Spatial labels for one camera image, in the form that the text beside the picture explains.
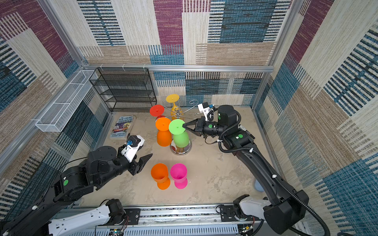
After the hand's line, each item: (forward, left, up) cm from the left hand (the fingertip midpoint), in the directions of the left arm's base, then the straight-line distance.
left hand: (146, 150), depth 61 cm
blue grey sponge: (-6, -53, -29) cm, 61 cm away
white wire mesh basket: (+18, +46, +1) cm, 49 cm away
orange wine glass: (-2, -2, -19) cm, 19 cm away
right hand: (+8, -16, +3) cm, 18 cm away
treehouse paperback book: (+35, +31, -30) cm, 55 cm away
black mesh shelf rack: (+59, +29, -14) cm, 67 cm away
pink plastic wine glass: (-1, -12, -23) cm, 25 cm away
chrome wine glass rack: (+18, -10, -33) cm, 38 cm away
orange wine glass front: (+12, -5, -7) cm, 14 cm away
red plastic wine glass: (+22, -1, 0) cm, 22 cm away
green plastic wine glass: (+9, -13, -5) cm, 17 cm away
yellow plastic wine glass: (+21, -11, 0) cm, 24 cm away
